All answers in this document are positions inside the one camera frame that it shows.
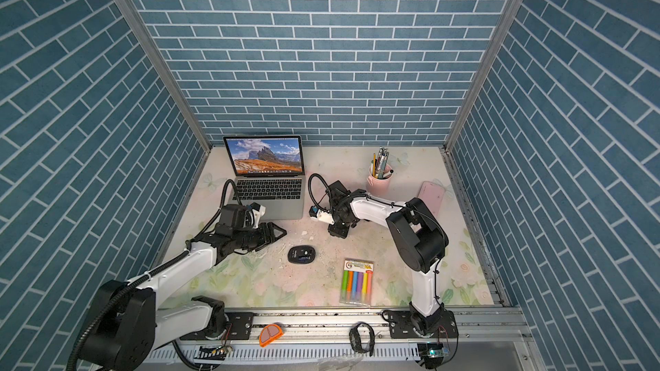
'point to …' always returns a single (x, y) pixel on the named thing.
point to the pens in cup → (378, 165)
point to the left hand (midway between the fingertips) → (286, 236)
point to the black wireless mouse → (302, 254)
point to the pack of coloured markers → (357, 282)
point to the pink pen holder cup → (379, 187)
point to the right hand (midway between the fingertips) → (336, 229)
